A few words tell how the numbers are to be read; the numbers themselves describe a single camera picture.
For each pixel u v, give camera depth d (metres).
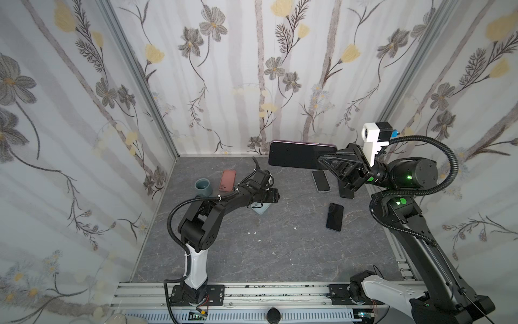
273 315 0.62
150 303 0.73
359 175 0.41
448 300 0.37
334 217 0.98
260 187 0.76
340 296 0.73
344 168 0.44
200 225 0.51
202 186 1.00
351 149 0.46
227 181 1.10
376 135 0.37
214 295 0.74
